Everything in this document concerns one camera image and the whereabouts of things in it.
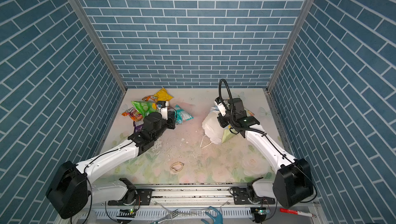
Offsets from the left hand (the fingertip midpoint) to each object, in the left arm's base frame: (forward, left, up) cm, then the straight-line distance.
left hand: (175, 112), depth 81 cm
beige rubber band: (-21, 0, -21) cm, 30 cm away
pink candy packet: (+10, +30, -16) cm, 35 cm away
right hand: (+1, -24, -1) cm, 24 cm away
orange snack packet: (+25, +22, -16) cm, 37 cm away
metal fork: (-44, +1, -21) cm, 48 cm away
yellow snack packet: (+28, +14, -17) cm, 36 cm away
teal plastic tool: (-45, -21, -19) cm, 54 cm away
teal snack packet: (0, -3, -4) cm, 4 cm away
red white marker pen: (-44, -57, -18) cm, 74 cm away
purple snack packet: (+3, +26, -18) cm, 32 cm away
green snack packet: (+8, +20, -6) cm, 22 cm away
